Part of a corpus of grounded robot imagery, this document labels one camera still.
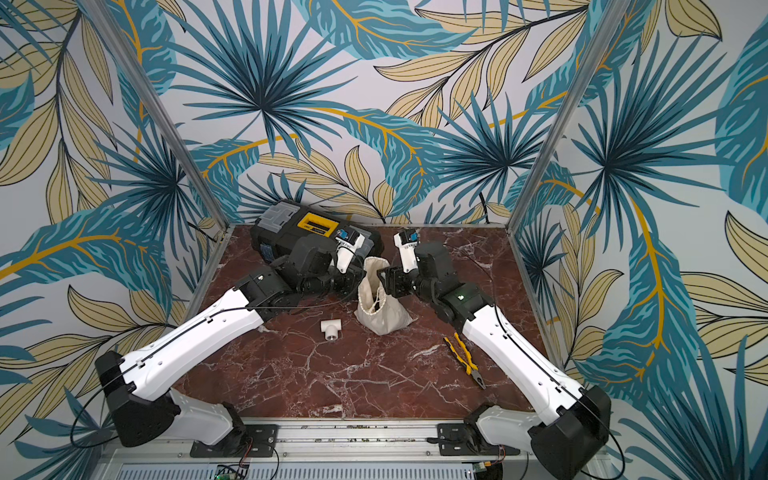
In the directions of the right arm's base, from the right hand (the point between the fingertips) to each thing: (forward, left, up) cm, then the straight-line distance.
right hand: (367, 282), depth 71 cm
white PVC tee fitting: (0, +12, -24) cm, 27 cm away
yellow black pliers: (-12, -28, -27) cm, 41 cm away
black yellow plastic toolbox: (+29, +28, -8) cm, 41 cm away
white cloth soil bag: (-8, -3, 0) cm, 9 cm away
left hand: (0, +1, +2) cm, 2 cm away
